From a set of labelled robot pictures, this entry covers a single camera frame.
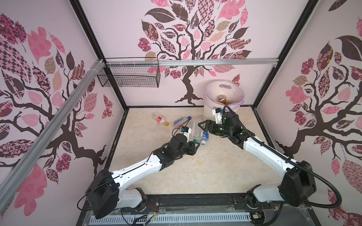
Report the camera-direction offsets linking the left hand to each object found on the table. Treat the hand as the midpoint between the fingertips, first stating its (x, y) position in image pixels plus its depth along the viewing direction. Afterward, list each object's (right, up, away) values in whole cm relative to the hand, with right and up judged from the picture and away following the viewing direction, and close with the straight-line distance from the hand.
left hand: (197, 146), depth 78 cm
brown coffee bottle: (+21, +31, +23) cm, 44 cm away
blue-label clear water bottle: (+7, +4, +17) cm, 19 cm away
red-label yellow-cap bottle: (-26, +16, +29) cm, 42 cm away
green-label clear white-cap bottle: (0, +9, -1) cm, 9 cm away
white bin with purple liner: (+20, +35, +25) cm, 48 cm away
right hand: (+3, +13, 0) cm, 13 cm away
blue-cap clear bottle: (-10, +14, +35) cm, 39 cm away
